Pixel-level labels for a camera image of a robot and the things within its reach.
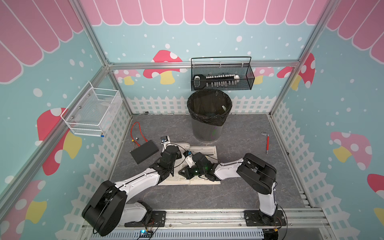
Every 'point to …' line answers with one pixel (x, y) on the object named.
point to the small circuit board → (143, 233)
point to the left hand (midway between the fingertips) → (176, 147)
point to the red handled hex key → (267, 141)
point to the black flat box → (144, 151)
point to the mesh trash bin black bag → (208, 109)
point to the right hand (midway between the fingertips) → (179, 173)
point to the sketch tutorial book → (176, 179)
